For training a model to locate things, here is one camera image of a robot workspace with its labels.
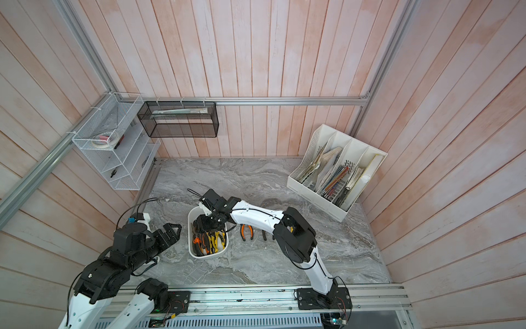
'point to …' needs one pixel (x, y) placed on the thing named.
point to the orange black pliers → (264, 234)
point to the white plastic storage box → (192, 214)
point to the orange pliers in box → (198, 240)
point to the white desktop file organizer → (333, 173)
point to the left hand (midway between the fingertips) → (173, 235)
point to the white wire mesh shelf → (127, 164)
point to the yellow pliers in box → (213, 237)
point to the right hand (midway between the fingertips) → (199, 230)
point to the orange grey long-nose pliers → (242, 229)
